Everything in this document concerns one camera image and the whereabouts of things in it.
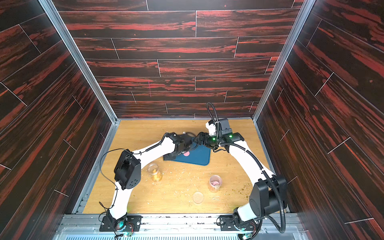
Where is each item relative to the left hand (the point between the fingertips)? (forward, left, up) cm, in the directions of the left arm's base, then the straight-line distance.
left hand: (166, 150), depth 90 cm
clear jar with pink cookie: (-17, -30, -6) cm, 35 cm away
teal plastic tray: (+3, -21, -10) cm, 23 cm away
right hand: (+1, -22, +9) cm, 24 cm away
